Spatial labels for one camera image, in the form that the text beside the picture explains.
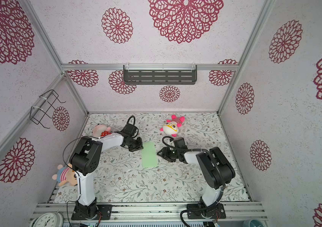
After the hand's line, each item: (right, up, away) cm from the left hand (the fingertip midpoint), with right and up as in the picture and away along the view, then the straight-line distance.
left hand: (143, 149), depth 99 cm
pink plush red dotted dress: (-31, +13, +1) cm, 33 cm away
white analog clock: (-43, -29, -31) cm, 60 cm away
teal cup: (+57, -31, -31) cm, 72 cm away
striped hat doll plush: (-41, -12, -20) cm, 47 cm away
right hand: (+11, -2, -7) cm, 13 cm away
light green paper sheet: (+5, -3, -4) cm, 7 cm away
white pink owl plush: (+20, +15, +3) cm, 25 cm away
